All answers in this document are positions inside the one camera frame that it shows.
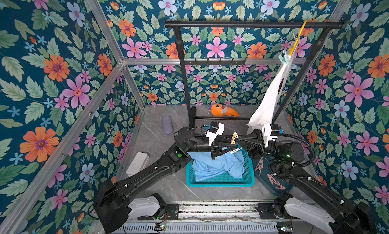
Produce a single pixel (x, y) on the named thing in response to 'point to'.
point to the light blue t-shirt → (205, 168)
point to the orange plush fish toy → (219, 110)
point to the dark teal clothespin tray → (277, 186)
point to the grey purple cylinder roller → (167, 125)
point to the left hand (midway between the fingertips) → (235, 145)
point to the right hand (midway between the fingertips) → (239, 136)
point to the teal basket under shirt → (247, 180)
